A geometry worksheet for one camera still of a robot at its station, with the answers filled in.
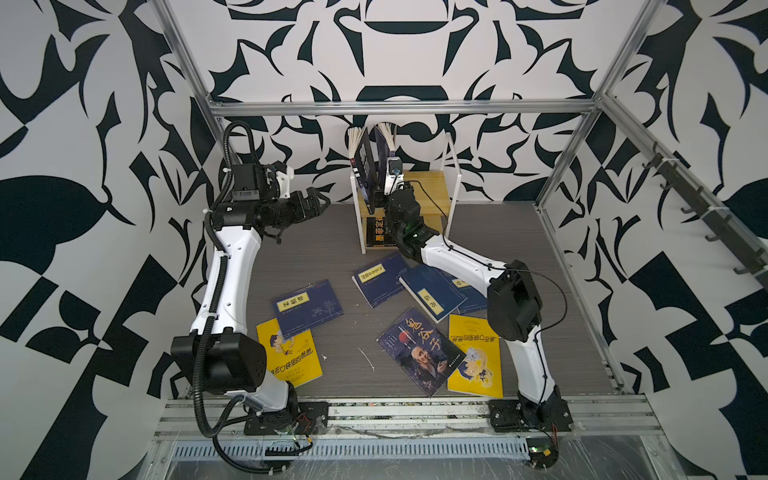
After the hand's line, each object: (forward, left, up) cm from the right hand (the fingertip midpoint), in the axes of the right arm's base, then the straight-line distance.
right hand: (390, 168), depth 81 cm
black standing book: (+1, +7, -1) cm, 7 cm away
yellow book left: (-39, +27, -33) cm, 58 cm away
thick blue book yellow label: (-18, -13, -34) cm, 40 cm away
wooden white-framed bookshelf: (+12, -16, -20) cm, 28 cm away
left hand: (-11, +19, 0) cm, 22 cm away
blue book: (-15, +4, -33) cm, 37 cm away
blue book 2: (-25, +26, -32) cm, 48 cm away
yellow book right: (-43, -23, -34) cm, 59 cm away
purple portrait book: (-38, -8, -33) cm, 51 cm away
